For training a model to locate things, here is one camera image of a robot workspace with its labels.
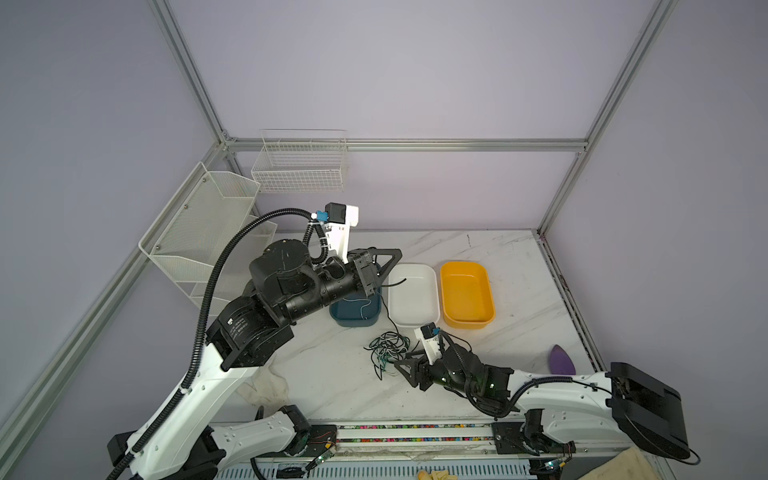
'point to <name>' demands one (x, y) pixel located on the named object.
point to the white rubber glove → (267, 389)
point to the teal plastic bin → (358, 310)
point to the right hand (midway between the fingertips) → (398, 363)
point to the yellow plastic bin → (467, 295)
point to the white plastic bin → (416, 300)
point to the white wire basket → (301, 160)
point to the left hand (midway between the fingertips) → (401, 257)
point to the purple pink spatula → (560, 362)
